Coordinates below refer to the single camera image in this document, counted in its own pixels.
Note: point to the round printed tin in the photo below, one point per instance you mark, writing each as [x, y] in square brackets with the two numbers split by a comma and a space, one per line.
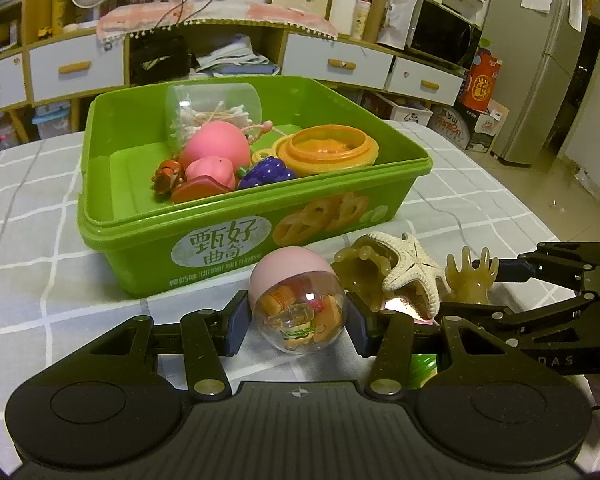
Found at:
[447, 127]

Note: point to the brown toy figurine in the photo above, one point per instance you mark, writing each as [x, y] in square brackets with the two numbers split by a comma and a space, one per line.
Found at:
[167, 175]

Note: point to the pile of folded cloths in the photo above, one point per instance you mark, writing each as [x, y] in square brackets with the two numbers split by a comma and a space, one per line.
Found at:
[230, 57]

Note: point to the pink fringed cloth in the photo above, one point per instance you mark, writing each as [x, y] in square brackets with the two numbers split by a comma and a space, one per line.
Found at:
[230, 12]

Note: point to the pink clear capsule ball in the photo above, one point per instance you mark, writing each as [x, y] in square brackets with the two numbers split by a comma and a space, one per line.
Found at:
[295, 310]

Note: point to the clear bin blue lid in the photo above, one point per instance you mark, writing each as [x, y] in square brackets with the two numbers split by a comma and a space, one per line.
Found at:
[52, 120]

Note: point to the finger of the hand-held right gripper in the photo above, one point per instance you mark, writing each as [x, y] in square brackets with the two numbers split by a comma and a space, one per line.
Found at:
[517, 270]
[530, 322]

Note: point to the white starfish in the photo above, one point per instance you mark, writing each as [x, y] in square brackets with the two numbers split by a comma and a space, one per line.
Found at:
[410, 265]

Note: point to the clear cotton swab container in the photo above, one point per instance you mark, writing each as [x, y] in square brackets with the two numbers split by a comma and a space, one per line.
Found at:
[200, 105]

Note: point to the silver refrigerator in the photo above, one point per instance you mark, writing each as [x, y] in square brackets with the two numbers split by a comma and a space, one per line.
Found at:
[530, 85]

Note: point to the red printed box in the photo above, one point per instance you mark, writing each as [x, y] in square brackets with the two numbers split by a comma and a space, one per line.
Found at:
[480, 85]

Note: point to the green plastic storage box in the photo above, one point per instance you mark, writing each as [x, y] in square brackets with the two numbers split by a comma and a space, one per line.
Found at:
[145, 260]

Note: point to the red brown toy piece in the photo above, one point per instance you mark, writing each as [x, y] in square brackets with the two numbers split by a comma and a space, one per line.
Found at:
[195, 191]

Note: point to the wooden cabinet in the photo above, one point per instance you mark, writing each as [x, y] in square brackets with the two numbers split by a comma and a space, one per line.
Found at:
[275, 47]

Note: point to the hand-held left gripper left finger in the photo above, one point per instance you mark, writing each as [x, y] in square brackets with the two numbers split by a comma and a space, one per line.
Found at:
[237, 320]

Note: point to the yellow toy pot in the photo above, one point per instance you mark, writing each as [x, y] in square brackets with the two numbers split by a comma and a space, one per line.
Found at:
[325, 152]

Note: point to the purple toy grapes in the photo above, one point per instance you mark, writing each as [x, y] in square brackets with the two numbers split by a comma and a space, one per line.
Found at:
[267, 172]

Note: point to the white bottle red cap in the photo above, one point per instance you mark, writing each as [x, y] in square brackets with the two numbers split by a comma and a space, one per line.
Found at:
[364, 2]

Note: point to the clear storage bin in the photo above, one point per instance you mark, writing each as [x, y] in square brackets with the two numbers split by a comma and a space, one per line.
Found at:
[7, 135]

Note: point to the grey checked tablecloth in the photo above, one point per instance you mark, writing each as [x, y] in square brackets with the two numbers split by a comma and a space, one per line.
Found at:
[55, 285]

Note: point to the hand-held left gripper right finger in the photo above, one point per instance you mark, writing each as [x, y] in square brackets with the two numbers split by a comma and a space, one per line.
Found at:
[360, 325]

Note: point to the green yellow corn toy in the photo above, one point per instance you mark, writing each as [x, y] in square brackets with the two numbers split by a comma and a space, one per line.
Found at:
[422, 367]

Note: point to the cardboard carton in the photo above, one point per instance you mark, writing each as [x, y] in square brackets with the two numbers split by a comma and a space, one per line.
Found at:
[487, 127]

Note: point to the white plastic crate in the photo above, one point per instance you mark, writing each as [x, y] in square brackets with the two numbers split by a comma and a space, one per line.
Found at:
[410, 115]

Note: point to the black microwave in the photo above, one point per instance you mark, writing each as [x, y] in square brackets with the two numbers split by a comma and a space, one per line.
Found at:
[440, 35]

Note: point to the cardboard tube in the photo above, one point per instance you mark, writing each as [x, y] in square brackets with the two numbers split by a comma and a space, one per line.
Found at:
[377, 17]

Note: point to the black bag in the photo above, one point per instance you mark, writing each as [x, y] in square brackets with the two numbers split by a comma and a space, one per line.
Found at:
[160, 60]

